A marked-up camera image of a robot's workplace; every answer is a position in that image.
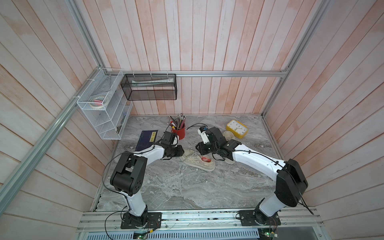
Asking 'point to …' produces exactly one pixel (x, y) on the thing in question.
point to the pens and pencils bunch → (178, 123)
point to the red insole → (205, 159)
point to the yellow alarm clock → (237, 128)
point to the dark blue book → (147, 138)
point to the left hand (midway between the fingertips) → (182, 153)
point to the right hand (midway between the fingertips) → (197, 146)
